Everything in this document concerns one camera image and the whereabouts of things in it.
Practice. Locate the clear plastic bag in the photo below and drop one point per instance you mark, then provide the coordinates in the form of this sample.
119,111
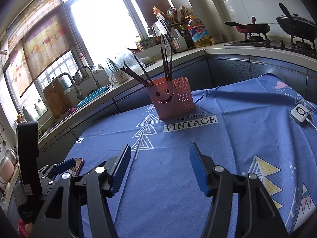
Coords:
115,59

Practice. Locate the blue plastic basin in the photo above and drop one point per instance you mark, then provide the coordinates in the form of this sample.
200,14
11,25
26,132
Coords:
92,96

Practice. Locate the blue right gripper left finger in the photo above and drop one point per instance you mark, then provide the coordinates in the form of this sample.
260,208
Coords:
117,167

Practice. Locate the black wok with lid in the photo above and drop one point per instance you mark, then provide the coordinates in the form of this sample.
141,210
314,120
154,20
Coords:
295,25

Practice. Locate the white seasoning bottle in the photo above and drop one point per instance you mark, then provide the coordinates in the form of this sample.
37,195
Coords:
179,41

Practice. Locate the steel sink faucet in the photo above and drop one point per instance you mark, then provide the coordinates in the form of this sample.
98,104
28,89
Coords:
70,83

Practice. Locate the white printed mug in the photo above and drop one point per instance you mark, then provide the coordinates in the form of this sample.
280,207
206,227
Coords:
119,77

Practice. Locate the black gas stove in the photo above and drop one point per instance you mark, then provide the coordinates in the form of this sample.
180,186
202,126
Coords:
299,47

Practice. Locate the patterned roller blind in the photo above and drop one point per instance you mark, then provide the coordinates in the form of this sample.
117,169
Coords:
37,37

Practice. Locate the pink utensil holder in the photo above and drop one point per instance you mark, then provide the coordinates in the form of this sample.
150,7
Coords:
171,98

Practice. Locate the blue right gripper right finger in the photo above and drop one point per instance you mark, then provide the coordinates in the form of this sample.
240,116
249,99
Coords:
203,166

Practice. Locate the red-black frying pan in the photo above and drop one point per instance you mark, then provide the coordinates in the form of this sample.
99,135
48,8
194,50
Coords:
252,32

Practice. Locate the purple cloth in sink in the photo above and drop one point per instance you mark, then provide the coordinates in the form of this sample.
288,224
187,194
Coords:
71,110

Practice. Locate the small white square device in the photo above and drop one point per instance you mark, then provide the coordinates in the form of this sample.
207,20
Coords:
299,114

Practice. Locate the smartphone with lit screen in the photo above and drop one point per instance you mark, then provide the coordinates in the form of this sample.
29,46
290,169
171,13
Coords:
75,170

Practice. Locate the cooking oil bottle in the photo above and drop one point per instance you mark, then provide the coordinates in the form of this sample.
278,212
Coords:
198,32

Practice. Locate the wooden cutting board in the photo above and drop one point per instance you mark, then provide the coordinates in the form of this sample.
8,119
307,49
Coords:
56,100

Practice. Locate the dark chopstick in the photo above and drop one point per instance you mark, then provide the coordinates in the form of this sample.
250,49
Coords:
132,74
144,71
165,64
171,64

